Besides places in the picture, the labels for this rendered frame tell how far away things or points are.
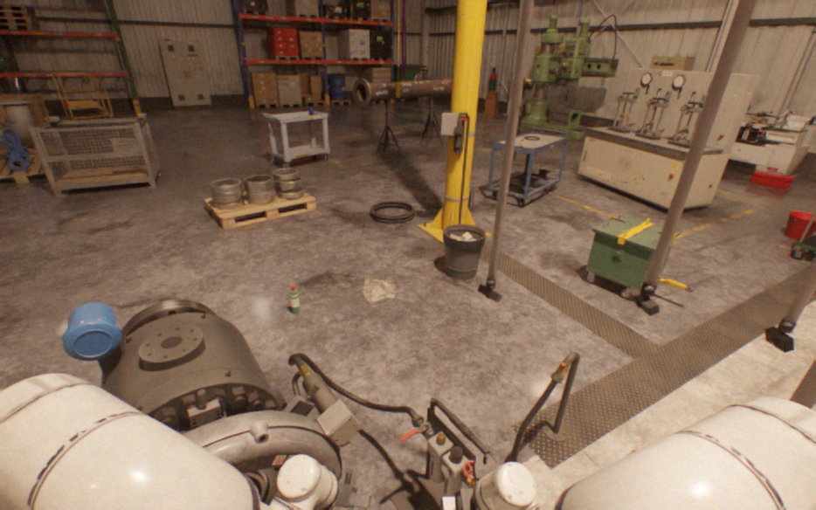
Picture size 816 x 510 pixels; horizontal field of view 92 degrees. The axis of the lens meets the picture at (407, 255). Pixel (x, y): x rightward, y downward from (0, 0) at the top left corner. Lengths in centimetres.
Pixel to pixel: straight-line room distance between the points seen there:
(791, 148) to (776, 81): 203
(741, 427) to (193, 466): 53
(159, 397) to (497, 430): 171
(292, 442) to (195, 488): 88
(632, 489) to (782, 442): 15
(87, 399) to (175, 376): 109
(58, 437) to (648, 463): 54
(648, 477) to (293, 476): 72
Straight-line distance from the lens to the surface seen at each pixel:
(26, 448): 52
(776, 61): 1130
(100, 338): 180
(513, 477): 99
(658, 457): 47
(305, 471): 98
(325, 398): 151
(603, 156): 712
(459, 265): 367
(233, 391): 158
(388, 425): 245
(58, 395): 55
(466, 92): 423
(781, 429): 55
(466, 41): 422
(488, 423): 252
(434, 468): 190
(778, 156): 969
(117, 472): 45
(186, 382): 158
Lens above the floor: 189
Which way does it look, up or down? 27 degrees down
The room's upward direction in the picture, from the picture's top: 1 degrees clockwise
